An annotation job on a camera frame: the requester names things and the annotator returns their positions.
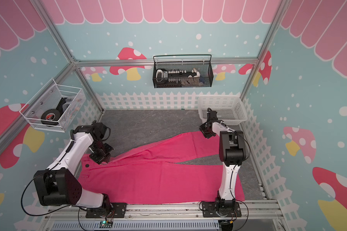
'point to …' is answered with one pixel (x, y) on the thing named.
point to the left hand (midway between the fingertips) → (115, 134)
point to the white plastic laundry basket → (230, 109)
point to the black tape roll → (50, 117)
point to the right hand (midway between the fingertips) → (208, 135)
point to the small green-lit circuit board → (104, 224)
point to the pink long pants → (153, 174)
